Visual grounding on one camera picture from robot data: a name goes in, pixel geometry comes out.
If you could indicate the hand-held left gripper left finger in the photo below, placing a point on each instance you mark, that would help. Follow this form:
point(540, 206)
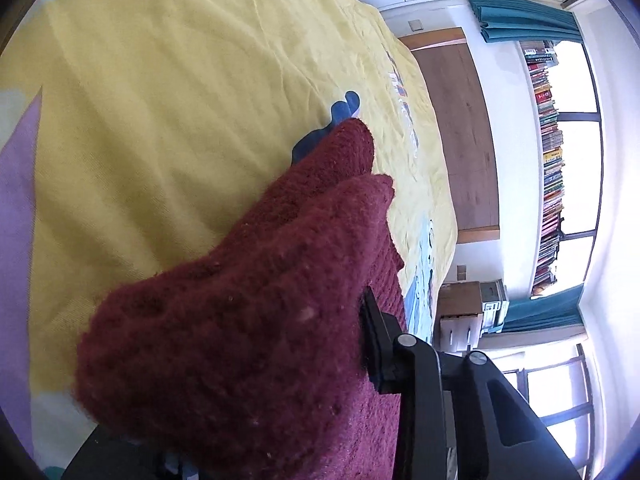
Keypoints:
point(105, 460)

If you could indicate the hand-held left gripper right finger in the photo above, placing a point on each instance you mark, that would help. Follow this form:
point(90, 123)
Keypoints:
point(380, 352)

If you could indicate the maroon knitted sweater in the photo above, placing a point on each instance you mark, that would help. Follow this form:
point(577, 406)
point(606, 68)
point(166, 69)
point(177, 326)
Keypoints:
point(260, 320)

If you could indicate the wooden drawer cabinet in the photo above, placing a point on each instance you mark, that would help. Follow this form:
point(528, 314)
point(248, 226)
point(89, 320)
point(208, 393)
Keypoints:
point(460, 310)

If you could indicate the grey printer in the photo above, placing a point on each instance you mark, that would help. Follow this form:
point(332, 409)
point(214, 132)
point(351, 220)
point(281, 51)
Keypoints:
point(494, 305)

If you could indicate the teal curtain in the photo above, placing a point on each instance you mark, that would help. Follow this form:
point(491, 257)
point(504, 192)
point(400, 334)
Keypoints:
point(525, 17)
point(542, 310)

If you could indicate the wooden headboard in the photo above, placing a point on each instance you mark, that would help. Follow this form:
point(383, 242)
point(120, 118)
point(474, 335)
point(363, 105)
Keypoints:
point(460, 135)

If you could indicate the row of books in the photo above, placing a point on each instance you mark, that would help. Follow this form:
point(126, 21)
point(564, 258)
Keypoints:
point(547, 160)

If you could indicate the yellow dinosaur printed blanket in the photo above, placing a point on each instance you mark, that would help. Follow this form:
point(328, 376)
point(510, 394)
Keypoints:
point(150, 110)

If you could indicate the wall switch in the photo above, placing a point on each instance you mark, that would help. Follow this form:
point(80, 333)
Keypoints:
point(463, 273)
point(415, 24)

